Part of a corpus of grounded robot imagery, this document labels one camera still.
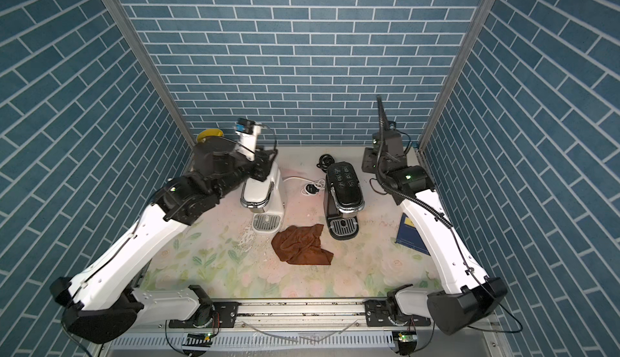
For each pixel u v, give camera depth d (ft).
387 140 1.64
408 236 3.01
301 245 2.82
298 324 2.40
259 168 1.82
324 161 3.66
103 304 1.26
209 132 3.51
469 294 1.23
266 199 2.48
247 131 1.68
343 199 2.51
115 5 2.45
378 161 1.68
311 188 3.34
